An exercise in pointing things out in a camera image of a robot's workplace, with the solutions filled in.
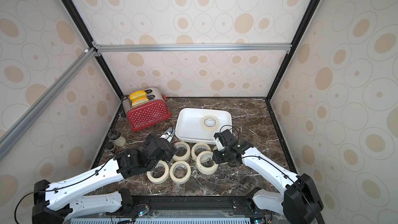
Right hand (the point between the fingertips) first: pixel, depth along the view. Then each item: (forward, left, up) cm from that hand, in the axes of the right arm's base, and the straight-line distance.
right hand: (214, 160), depth 81 cm
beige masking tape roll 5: (-10, +28, -5) cm, 31 cm away
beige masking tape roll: (+7, +18, -7) cm, 21 cm away
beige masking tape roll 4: (+9, -1, -4) cm, 10 cm away
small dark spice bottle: (+4, +57, +3) cm, 57 cm away
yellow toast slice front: (+27, +44, +15) cm, 54 cm away
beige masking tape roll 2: (+1, +5, -7) cm, 9 cm away
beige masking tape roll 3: (+10, +9, -6) cm, 15 cm away
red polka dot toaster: (+26, +41, +11) cm, 50 cm away
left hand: (+3, +22, +14) cm, 26 cm away
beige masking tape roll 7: (+28, +3, -6) cm, 29 cm away
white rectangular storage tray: (+27, +10, -7) cm, 29 cm away
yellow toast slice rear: (+33, +46, +16) cm, 58 cm away
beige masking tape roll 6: (-4, +18, -8) cm, 20 cm away
